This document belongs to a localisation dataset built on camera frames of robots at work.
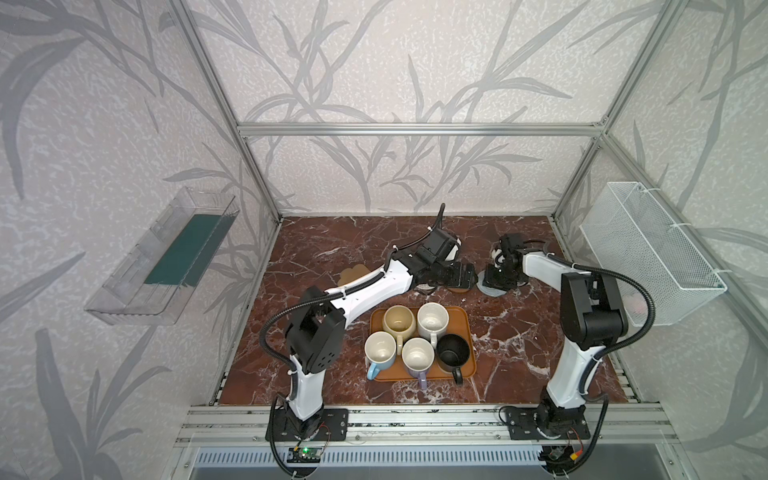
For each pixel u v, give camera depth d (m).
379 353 0.84
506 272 0.86
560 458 0.74
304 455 0.71
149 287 0.63
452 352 0.84
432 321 0.90
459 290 0.97
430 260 0.65
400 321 0.89
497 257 0.92
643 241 0.65
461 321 0.91
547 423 0.66
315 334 0.47
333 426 0.74
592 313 0.52
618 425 0.75
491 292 0.97
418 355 0.84
